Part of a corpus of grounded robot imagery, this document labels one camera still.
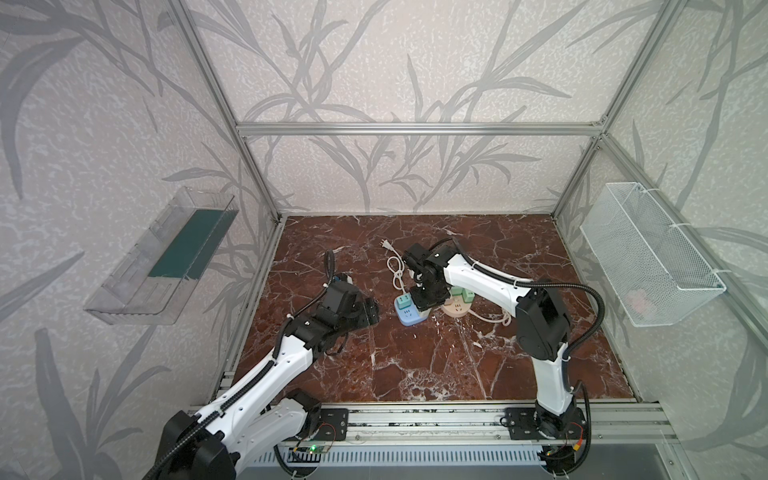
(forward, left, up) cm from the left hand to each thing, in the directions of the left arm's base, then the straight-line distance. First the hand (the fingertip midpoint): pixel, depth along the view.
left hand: (372, 302), depth 81 cm
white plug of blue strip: (+30, -2, -12) cm, 32 cm away
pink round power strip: (+4, -25, -10) cm, 27 cm away
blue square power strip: (+1, -11, -10) cm, 14 cm away
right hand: (+4, -14, -6) cm, 16 cm away
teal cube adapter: (+3, -9, -6) cm, 11 cm away
